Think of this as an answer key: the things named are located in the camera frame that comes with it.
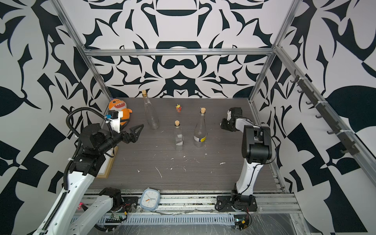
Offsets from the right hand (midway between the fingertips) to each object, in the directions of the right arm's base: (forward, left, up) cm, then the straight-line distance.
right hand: (223, 122), depth 103 cm
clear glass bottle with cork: (-1, +48, +6) cm, 49 cm away
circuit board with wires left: (-55, +58, +1) cm, 80 cm away
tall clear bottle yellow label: (-13, +17, +9) cm, 23 cm away
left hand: (-19, +50, +29) cm, 61 cm away
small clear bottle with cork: (-15, +30, +7) cm, 34 cm away
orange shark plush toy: (+11, +73, +7) cm, 74 cm away
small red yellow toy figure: (+11, +31, +3) cm, 33 cm away
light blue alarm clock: (-47, +43, +1) cm, 64 cm away
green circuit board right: (-56, -1, -4) cm, 56 cm away
